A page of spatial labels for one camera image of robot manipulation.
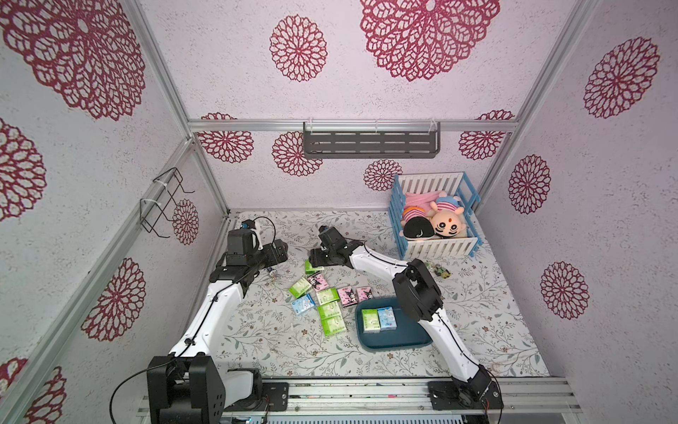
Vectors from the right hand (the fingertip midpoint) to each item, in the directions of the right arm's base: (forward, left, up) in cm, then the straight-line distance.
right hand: (322, 256), depth 103 cm
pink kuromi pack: (-12, +1, +1) cm, 12 cm away
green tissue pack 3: (-17, -3, 0) cm, 17 cm away
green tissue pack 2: (-13, +6, 0) cm, 15 cm away
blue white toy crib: (+30, -55, +12) cm, 64 cm away
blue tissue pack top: (-25, -23, +1) cm, 34 cm away
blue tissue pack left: (-20, +5, 0) cm, 21 cm away
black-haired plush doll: (+9, -47, +10) cm, 49 cm away
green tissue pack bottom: (-27, -6, 0) cm, 27 cm away
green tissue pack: (-25, -18, 0) cm, 31 cm away
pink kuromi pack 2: (-16, -10, 0) cm, 19 cm away
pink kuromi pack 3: (-15, -16, 0) cm, 22 cm away
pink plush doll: (+21, -39, +6) cm, 45 cm away
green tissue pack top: (-6, +4, 0) cm, 8 cm away
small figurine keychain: (-5, -46, -2) cm, 46 cm away
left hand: (-9, +13, +17) cm, 23 cm away
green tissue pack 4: (-22, -4, 0) cm, 22 cm away
